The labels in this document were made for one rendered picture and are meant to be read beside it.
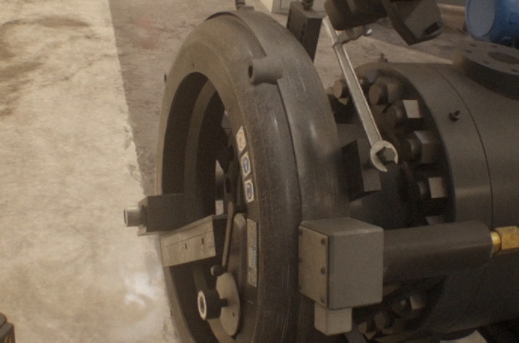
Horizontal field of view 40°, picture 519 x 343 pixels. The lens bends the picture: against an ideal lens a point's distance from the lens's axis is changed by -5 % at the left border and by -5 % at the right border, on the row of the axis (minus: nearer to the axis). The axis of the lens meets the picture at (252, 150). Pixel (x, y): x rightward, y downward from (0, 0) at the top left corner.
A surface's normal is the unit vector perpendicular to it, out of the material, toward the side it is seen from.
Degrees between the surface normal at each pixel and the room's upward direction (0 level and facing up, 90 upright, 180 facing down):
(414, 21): 50
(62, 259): 0
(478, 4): 90
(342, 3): 88
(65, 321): 0
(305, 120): 37
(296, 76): 26
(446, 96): 18
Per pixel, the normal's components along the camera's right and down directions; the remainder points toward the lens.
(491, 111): 0.26, -0.62
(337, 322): 0.36, 0.07
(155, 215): 0.34, -0.20
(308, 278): -0.94, 0.04
